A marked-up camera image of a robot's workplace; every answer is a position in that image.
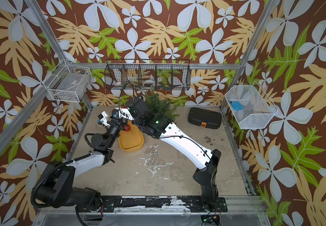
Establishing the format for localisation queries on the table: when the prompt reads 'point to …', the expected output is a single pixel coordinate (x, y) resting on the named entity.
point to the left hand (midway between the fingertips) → (125, 110)
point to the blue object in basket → (237, 106)
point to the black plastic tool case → (206, 118)
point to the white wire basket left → (68, 83)
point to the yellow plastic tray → (132, 140)
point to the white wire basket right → (258, 109)
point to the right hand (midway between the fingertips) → (136, 102)
